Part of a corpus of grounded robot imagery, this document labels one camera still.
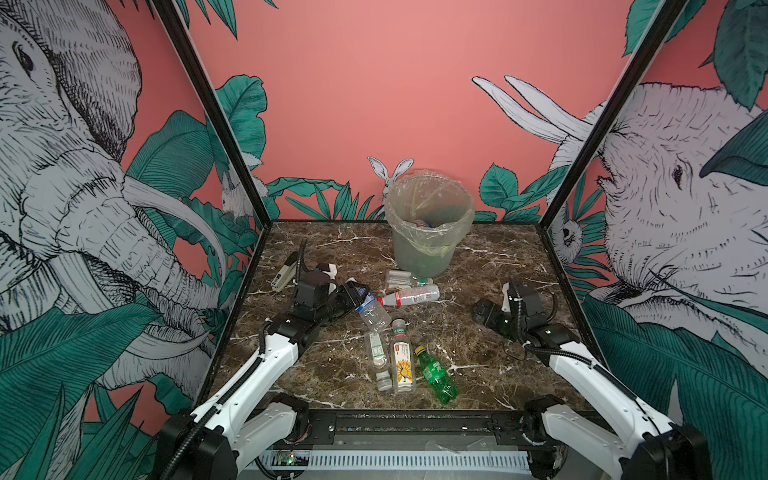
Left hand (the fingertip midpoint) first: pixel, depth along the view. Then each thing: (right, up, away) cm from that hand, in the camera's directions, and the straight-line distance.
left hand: (367, 287), depth 78 cm
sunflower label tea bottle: (+10, -20, +2) cm, 22 cm away
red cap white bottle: (+12, -5, +15) cm, 20 cm away
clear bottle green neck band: (+10, 0, +26) cm, 28 cm away
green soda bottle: (+19, -24, +1) cm, 30 cm away
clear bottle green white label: (+2, -20, +3) cm, 20 cm away
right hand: (+31, -7, +5) cm, 32 cm away
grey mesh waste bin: (+17, +5, +23) cm, 29 cm away
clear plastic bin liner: (+20, +24, +29) cm, 43 cm away
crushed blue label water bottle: (+2, -6, -3) cm, 7 cm away
